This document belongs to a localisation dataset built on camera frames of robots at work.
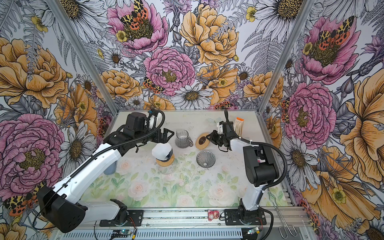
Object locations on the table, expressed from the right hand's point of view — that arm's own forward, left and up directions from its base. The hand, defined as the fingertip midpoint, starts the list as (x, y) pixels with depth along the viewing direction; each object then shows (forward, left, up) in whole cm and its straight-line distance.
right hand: (207, 140), depth 95 cm
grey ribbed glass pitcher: (+1, +15, -1) cm, 15 cm away
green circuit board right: (-46, -20, -8) cm, 51 cm away
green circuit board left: (-45, +41, -7) cm, 62 cm away
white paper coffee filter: (-11, +26, +8) cm, 29 cm away
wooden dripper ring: (-3, +3, -3) cm, 6 cm away
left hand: (-9, +22, +18) cm, 30 cm away
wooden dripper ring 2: (-18, +23, +5) cm, 29 cm away
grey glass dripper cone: (-10, +1, -5) cm, 12 cm away
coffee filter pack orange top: (+10, -22, +2) cm, 24 cm away
